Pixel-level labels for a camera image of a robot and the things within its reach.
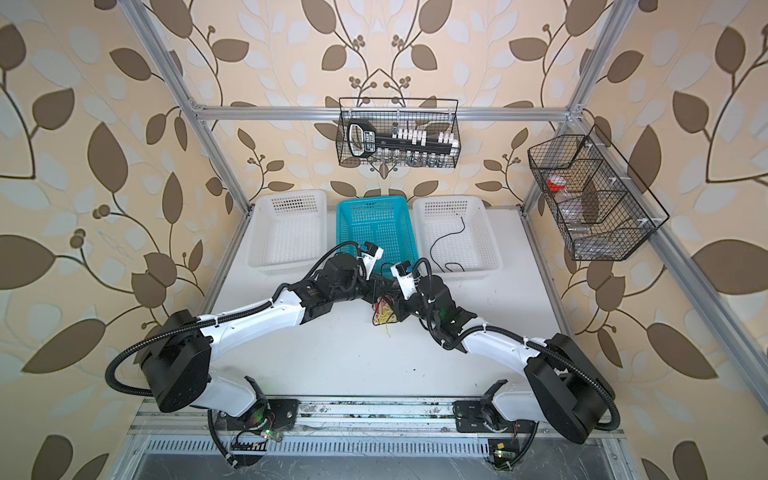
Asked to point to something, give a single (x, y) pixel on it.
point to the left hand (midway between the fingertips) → (396, 281)
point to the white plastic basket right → (456, 235)
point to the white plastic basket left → (289, 232)
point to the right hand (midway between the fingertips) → (385, 294)
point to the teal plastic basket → (384, 221)
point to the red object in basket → (556, 183)
